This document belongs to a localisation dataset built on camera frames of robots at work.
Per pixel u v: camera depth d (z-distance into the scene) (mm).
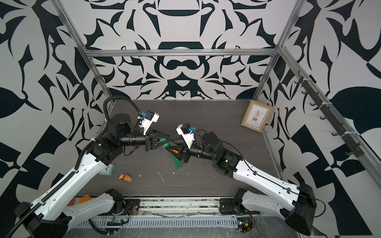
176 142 642
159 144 583
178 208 756
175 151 611
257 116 997
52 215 390
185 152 542
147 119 557
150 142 549
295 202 399
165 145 604
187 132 541
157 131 611
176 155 585
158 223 776
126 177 810
